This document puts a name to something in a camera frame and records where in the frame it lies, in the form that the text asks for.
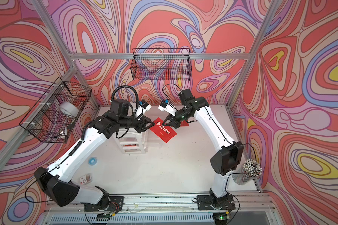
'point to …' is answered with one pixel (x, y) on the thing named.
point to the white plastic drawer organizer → (134, 142)
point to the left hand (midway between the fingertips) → (153, 122)
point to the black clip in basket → (70, 126)
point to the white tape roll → (69, 108)
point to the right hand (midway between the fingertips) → (166, 126)
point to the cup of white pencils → (251, 169)
